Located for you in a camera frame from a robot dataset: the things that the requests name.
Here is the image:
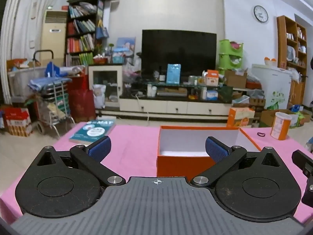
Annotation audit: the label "black bookshelf with books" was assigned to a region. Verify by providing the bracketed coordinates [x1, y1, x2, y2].
[65, 0, 120, 66]

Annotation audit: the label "white curtain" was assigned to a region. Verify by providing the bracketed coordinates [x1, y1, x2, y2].
[0, 0, 66, 106]

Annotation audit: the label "white plastic storage bin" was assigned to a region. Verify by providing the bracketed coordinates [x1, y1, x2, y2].
[7, 66, 49, 97]

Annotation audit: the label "white glass door cabinet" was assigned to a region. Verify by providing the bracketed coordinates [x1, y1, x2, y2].
[88, 65, 123, 108]

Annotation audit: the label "green stacking bins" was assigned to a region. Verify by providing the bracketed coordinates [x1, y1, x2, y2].
[218, 39, 244, 70]

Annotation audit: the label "wooden shelf unit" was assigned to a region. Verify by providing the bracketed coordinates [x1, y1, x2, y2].
[277, 15, 308, 106]

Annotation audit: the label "metal shopping trolley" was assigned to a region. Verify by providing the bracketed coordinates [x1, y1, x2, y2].
[28, 50, 76, 137]

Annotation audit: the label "large red paper bag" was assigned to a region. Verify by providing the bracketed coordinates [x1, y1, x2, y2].
[68, 89, 96, 123]

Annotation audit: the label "black television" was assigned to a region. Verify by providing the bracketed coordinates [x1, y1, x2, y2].
[142, 29, 217, 77]

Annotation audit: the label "beige standing air conditioner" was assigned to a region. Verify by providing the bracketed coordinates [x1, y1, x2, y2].
[40, 10, 67, 65]

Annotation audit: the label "small red paper bag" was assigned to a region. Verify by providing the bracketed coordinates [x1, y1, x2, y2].
[67, 75, 89, 91]

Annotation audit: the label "blue picture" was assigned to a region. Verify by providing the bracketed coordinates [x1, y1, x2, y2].
[116, 37, 136, 54]

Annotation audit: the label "white printed sack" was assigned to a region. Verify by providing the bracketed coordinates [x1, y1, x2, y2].
[93, 84, 107, 108]

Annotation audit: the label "round wall clock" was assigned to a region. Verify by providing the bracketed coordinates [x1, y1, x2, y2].
[254, 5, 269, 23]

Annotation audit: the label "dark green bag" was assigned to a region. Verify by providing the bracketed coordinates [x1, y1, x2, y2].
[218, 86, 233, 103]

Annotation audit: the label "orange and white canister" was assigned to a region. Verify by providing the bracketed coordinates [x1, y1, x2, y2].
[270, 112, 292, 140]

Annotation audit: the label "blue plastic bag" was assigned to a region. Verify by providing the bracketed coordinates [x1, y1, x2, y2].
[45, 62, 74, 77]

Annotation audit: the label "silver media player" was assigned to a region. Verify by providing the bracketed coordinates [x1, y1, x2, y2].
[156, 88, 187, 97]

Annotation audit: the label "white and black television stand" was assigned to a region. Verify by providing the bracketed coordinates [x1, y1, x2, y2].
[119, 78, 233, 120]

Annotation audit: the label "blue tote bag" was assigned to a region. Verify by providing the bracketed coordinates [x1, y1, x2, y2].
[96, 20, 110, 40]

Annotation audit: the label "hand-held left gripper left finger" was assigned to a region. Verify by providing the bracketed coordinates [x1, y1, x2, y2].
[36, 136, 126, 187]

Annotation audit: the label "teal book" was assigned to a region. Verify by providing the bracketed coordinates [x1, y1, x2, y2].
[69, 120, 116, 144]

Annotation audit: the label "small orange and white box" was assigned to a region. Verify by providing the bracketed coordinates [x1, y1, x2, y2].
[205, 70, 220, 87]

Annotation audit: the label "open brown cardboard box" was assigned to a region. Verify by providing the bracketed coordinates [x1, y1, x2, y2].
[260, 109, 297, 128]

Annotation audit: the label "red and white carton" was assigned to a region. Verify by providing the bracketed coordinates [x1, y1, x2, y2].
[1, 106, 33, 137]

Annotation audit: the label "white chest freezer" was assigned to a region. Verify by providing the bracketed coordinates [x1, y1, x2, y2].
[251, 64, 292, 110]

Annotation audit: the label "orange cardboard box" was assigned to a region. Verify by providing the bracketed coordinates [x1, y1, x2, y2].
[156, 126, 262, 178]

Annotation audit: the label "orange printed carton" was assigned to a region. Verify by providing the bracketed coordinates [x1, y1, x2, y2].
[227, 107, 255, 128]

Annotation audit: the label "light blue packet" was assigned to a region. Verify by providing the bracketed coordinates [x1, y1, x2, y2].
[167, 64, 181, 84]

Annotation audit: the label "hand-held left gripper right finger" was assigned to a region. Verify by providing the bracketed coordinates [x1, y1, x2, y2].
[191, 136, 281, 188]

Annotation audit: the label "folded blue cloth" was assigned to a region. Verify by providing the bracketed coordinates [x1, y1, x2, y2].
[28, 77, 72, 91]

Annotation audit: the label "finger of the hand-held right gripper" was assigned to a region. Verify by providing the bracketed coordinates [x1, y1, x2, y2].
[292, 149, 313, 207]

